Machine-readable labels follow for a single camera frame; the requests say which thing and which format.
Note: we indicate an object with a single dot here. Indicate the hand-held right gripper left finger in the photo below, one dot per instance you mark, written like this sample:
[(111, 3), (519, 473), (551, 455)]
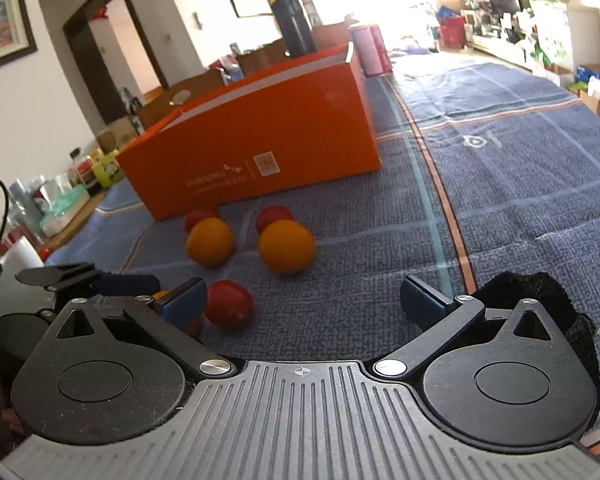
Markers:
[(182, 305)]

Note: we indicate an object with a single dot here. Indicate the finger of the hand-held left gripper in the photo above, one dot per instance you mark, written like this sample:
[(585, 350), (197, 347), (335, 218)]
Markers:
[(130, 284)]

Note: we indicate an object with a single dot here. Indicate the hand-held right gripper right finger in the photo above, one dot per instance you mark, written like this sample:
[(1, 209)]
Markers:
[(420, 305)]

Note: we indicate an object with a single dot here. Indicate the red tomato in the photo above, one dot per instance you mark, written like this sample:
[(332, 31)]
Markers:
[(197, 216), (272, 215), (230, 305)]

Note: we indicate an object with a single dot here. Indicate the orange cardboard box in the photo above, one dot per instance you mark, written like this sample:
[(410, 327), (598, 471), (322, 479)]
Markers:
[(280, 135)]

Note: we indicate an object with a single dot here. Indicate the green tissue pack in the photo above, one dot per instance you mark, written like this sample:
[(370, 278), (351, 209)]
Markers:
[(65, 210)]

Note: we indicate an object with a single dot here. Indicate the large orange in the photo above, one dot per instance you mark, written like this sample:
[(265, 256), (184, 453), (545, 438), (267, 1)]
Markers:
[(286, 247)]

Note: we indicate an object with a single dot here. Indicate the bottle with red label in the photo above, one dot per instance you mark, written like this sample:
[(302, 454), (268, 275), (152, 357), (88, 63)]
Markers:
[(82, 172)]

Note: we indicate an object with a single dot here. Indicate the blue patterned tablecloth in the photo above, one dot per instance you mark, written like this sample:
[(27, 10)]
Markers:
[(505, 200)]

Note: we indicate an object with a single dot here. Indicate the black fuzzy cloth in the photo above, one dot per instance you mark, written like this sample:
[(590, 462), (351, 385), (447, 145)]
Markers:
[(575, 320)]

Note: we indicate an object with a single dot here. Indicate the brown wooden furniture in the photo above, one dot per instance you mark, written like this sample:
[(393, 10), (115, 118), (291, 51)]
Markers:
[(200, 85)]

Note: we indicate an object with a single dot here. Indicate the red canister with yellow lid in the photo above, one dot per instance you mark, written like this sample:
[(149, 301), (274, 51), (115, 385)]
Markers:
[(372, 52)]

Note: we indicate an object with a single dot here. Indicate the red plastic basket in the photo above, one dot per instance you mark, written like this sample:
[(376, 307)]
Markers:
[(452, 32)]

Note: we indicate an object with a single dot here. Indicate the arched wooden chair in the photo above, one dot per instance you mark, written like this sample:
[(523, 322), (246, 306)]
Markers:
[(335, 35)]

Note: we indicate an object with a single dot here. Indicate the blue box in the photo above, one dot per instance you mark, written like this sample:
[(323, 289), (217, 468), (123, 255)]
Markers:
[(590, 77)]

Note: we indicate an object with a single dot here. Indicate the black thermos bottle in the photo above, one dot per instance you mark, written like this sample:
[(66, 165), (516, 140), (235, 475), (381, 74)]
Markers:
[(295, 25)]

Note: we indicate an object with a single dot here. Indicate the white chest freezer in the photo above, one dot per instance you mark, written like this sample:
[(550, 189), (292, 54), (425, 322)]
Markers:
[(555, 35)]

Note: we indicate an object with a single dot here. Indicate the black television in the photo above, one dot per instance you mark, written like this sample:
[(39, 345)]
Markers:
[(505, 4)]

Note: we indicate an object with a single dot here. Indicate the dark wooden door frame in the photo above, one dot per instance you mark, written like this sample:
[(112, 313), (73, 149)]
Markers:
[(77, 50)]

